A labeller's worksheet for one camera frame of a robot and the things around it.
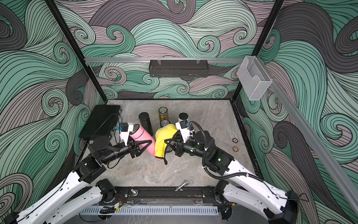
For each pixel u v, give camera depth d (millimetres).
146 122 835
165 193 745
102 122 978
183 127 556
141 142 570
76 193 480
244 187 462
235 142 947
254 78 782
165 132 610
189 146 559
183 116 829
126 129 550
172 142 604
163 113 849
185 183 759
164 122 779
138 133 557
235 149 905
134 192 713
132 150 546
